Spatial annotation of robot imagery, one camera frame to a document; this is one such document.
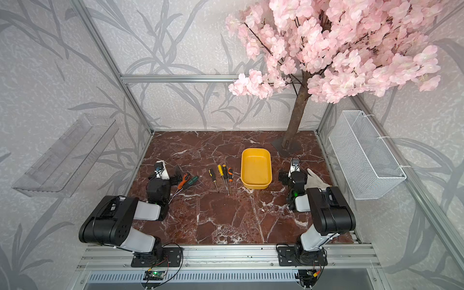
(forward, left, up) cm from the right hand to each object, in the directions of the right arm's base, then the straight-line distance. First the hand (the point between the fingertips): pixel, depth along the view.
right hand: (292, 167), depth 95 cm
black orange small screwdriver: (0, +34, -5) cm, 34 cm away
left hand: (-2, +64, +6) cm, 64 cm away
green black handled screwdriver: (-5, +54, -3) cm, 54 cm away
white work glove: (-5, -12, -6) cm, 14 cm away
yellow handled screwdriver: (0, +38, -5) cm, 39 cm away
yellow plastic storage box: (+4, +19, -6) cm, 20 cm away
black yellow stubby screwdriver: (0, +44, -4) cm, 44 cm away
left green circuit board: (-46, +62, -6) cm, 78 cm away
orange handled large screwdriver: (-8, +60, -4) cm, 60 cm away
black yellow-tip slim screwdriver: (0, +36, -5) cm, 37 cm away
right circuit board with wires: (-47, 0, -11) cm, 48 cm away
